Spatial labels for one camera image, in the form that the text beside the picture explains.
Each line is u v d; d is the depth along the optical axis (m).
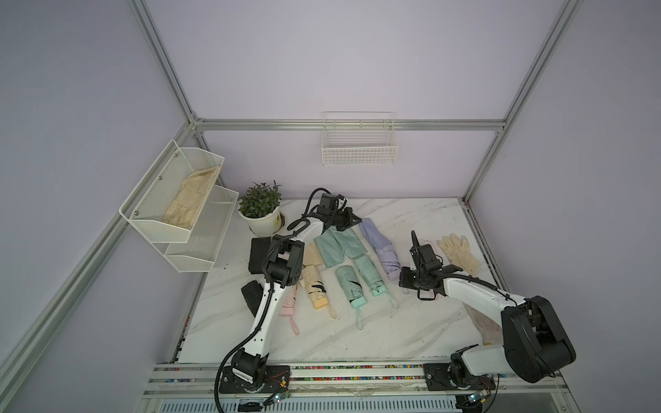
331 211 0.96
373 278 0.91
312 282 0.90
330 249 1.02
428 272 0.69
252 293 0.88
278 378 0.73
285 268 0.68
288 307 0.86
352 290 0.88
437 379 0.73
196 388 0.73
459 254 1.01
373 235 1.03
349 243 1.04
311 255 1.01
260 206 0.95
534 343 0.43
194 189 0.82
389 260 0.97
